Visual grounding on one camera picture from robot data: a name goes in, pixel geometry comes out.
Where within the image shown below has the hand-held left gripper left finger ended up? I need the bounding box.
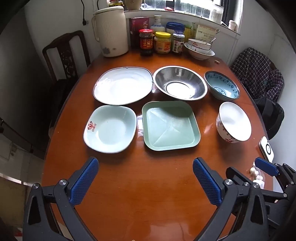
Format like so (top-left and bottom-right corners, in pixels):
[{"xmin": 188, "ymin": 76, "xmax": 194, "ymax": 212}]
[{"xmin": 23, "ymin": 157, "xmax": 100, "ymax": 241}]

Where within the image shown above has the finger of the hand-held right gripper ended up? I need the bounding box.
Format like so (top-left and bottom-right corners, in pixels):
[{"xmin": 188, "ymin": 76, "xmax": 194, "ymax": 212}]
[
  {"xmin": 226, "ymin": 167, "xmax": 252, "ymax": 187},
  {"xmin": 255, "ymin": 157, "xmax": 296, "ymax": 193}
]

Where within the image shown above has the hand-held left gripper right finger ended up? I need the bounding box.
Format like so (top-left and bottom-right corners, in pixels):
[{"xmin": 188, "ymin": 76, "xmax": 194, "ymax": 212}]
[{"xmin": 193, "ymin": 157, "xmax": 270, "ymax": 241}]

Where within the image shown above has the white floral bowl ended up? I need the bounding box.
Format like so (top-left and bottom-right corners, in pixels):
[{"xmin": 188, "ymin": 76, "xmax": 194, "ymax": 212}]
[{"xmin": 216, "ymin": 101, "xmax": 252, "ymax": 143}]

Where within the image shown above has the pale blue dish red logo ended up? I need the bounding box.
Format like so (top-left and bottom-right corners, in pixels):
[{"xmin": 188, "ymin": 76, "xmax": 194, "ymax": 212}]
[{"xmin": 83, "ymin": 105, "xmax": 137, "ymax": 154}]

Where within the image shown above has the green square plate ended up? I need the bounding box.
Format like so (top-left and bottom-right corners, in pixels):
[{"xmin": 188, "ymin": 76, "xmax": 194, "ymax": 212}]
[{"xmin": 142, "ymin": 101, "xmax": 201, "ymax": 151}]

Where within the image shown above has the blue patterned ceramic bowl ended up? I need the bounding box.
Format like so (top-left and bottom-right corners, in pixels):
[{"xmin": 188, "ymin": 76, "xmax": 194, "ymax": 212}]
[{"xmin": 204, "ymin": 71, "xmax": 240, "ymax": 102}]

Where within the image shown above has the large white enamel plate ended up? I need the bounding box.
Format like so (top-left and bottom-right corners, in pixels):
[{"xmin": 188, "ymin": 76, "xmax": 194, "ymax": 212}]
[{"xmin": 93, "ymin": 67, "xmax": 154, "ymax": 106}]

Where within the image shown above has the stainless steel bowl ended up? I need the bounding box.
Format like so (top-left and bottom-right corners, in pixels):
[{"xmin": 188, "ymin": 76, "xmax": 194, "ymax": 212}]
[{"xmin": 153, "ymin": 66, "xmax": 208, "ymax": 101}]

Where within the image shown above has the small clear plastic bag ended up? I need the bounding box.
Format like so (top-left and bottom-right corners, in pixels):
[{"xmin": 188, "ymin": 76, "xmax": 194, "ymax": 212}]
[{"xmin": 249, "ymin": 161, "xmax": 266, "ymax": 189}]

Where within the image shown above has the white round-button device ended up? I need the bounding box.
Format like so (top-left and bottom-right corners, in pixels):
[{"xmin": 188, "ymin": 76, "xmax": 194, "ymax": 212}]
[{"xmin": 259, "ymin": 136, "xmax": 275, "ymax": 161}]

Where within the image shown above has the black backpack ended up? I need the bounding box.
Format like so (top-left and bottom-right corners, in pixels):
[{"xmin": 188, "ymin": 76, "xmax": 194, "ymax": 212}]
[{"xmin": 254, "ymin": 97, "xmax": 285, "ymax": 139}]

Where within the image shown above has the plaid shirt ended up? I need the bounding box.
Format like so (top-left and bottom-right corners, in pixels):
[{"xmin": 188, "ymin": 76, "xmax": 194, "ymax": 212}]
[{"xmin": 230, "ymin": 47, "xmax": 284, "ymax": 101}]

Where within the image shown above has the wide white bowl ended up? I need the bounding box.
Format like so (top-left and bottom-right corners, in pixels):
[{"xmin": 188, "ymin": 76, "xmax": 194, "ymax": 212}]
[{"xmin": 184, "ymin": 42, "xmax": 215, "ymax": 61}]

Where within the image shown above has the dark carved wooden chair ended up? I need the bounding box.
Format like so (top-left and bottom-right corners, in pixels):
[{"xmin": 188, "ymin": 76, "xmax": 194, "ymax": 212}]
[{"xmin": 42, "ymin": 30, "xmax": 91, "ymax": 139}]

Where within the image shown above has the white bowl red pattern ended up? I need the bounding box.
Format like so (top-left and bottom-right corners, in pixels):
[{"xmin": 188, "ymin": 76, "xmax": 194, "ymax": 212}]
[{"xmin": 187, "ymin": 45, "xmax": 211, "ymax": 53}]

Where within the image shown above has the small white bowl blue rim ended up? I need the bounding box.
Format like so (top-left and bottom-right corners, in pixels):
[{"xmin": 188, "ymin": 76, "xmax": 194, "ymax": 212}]
[{"xmin": 187, "ymin": 39, "xmax": 212, "ymax": 49}]

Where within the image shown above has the brown sauce jar white label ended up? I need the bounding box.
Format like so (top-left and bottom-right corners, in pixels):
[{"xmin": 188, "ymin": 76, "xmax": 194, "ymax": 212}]
[{"xmin": 172, "ymin": 33, "xmax": 185, "ymax": 55}]

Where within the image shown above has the yellow lid jar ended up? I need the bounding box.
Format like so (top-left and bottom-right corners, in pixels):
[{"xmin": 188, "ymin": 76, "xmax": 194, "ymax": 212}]
[{"xmin": 154, "ymin": 32, "xmax": 172, "ymax": 54}]

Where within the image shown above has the beige cardboard box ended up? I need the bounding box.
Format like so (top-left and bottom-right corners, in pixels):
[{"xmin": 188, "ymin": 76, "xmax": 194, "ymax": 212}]
[{"xmin": 194, "ymin": 24, "xmax": 220, "ymax": 44}]

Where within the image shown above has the red lid sauce jar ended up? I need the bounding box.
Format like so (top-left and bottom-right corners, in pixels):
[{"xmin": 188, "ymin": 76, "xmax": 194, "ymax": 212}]
[{"xmin": 139, "ymin": 29, "xmax": 154, "ymax": 56}]

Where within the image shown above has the yellow green jar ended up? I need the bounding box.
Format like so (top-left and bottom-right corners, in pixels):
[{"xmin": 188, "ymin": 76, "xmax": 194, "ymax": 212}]
[{"xmin": 184, "ymin": 25, "xmax": 193, "ymax": 42}]

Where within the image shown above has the blue lid white tub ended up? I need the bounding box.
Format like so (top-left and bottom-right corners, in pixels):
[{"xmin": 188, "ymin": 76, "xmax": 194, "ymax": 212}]
[{"xmin": 166, "ymin": 22, "xmax": 185, "ymax": 35}]

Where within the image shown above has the red box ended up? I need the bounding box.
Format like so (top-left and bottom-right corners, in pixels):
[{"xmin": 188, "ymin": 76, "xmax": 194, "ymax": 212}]
[{"xmin": 129, "ymin": 17, "xmax": 150, "ymax": 49}]

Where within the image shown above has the white blue porcelain bottle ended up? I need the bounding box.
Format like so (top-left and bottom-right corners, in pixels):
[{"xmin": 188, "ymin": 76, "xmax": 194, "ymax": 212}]
[{"xmin": 151, "ymin": 15, "xmax": 165, "ymax": 33}]

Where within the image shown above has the row of clear glass jars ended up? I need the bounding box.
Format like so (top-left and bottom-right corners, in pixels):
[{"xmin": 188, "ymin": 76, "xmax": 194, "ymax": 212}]
[{"xmin": 174, "ymin": 2, "xmax": 225, "ymax": 24}]

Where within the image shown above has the beige ceramic jar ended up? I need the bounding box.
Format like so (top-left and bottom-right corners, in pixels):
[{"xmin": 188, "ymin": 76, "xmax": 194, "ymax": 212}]
[{"xmin": 125, "ymin": 0, "xmax": 142, "ymax": 11}]

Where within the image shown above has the black power cable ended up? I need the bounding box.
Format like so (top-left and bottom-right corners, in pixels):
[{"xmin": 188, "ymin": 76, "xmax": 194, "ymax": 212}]
[{"xmin": 80, "ymin": 0, "xmax": 89, "ymax": 26}]

